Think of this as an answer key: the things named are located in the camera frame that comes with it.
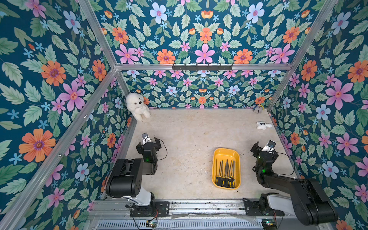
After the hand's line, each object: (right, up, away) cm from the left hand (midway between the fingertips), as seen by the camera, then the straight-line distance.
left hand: (148, 139), depth 92 cm
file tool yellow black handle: (+51, -22, -10) cm, 57 cm away
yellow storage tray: (+50, -10, +3) cm, 52 cm away
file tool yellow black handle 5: (+43, -22, -9) cm, 50 cm away
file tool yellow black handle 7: (+51, -18, -6) cm, 55 cm away
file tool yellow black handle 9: (+50, -23, -12) cm, 56 cm away
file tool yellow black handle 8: (+45, -22, -11) cm, 51 cm away
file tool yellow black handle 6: (+47, -22, -12) cm, 53 cm away
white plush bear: (-13, +25, +9) cm, 29 cm away
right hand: (+74, -3, -6) cm, 74 cm away
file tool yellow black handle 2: (+53, -22, -9) cm, 58 cm away
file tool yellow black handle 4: (+47, -19, -6) cm, 51 cm away
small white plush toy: (+81, +9, +13) cm, 83 cm away
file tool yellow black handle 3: (+50, -19, -7) cm, 54 cm away
